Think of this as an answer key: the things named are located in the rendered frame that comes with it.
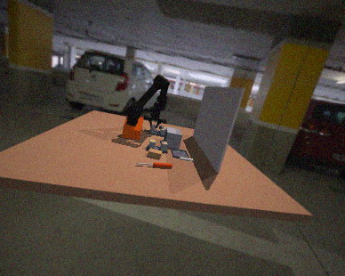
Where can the grey flat panel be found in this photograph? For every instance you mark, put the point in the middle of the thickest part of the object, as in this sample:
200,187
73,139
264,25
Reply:
215,121

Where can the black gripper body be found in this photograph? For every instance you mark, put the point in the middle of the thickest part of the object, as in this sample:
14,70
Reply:
155,117

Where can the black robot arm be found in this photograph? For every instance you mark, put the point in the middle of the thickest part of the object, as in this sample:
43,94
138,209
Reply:
134,110

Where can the red-handled screwdriver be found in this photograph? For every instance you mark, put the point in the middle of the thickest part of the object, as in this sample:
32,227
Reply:
158,165

